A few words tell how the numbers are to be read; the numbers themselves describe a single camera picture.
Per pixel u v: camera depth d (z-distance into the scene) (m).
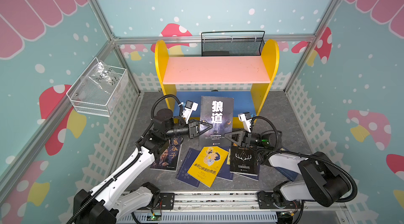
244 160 0.85
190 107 0.61
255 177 0.81
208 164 0.83
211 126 0.63
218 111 0.64
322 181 0.43
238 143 0.65
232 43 0.92
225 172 0.85
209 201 0.76
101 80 0.73
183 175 0.81
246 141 0.63
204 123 0.63
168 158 0.87
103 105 0.61
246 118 0.66
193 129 0.57
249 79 0.69
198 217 0.71
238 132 0.65
